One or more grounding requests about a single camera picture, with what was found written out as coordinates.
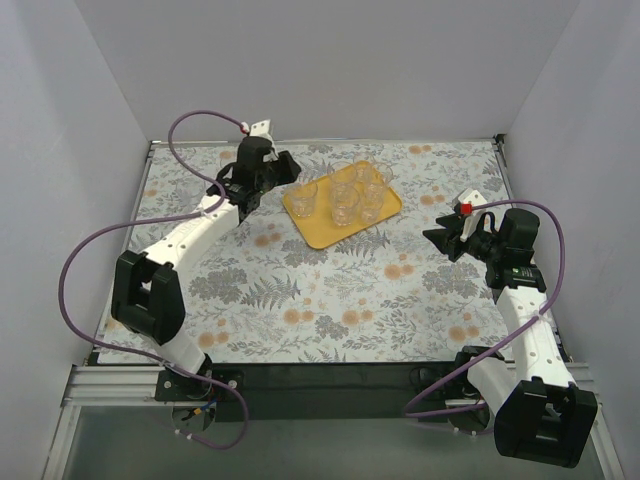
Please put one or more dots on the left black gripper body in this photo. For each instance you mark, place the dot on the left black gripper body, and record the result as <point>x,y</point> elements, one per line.
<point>279,170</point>

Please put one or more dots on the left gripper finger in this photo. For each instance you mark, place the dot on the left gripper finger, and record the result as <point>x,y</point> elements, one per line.
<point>286,175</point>
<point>284,160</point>

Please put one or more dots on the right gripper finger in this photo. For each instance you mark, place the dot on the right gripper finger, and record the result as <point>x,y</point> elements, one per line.
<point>447,242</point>
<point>450,226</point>

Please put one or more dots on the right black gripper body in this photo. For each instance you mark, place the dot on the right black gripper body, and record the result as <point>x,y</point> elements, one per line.
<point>458,240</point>

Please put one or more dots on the small clear glass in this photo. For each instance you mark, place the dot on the small clear glass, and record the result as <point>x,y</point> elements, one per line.
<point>363,164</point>
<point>371,206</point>

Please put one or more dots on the clear glass edge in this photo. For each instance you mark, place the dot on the clear glass edge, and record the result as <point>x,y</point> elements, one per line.
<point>190,195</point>

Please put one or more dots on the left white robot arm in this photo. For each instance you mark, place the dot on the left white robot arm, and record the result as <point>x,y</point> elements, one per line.
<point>147,296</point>

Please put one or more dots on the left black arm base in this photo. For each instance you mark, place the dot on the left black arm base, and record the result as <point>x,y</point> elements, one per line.
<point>198,404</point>

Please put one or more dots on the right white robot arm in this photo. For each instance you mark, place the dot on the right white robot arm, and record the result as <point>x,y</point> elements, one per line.
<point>540,414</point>

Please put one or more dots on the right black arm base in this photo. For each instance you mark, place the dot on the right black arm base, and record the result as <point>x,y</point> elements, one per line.
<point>458,393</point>

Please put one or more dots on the yellow plastic tray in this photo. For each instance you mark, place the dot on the yellow plastic tray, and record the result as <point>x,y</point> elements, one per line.
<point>319,231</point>

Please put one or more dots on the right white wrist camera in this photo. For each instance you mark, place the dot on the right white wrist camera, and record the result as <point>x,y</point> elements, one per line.
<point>469,202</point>

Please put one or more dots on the aluminium frame rail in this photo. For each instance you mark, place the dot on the aluminium frame rail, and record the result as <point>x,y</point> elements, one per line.
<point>355,386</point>

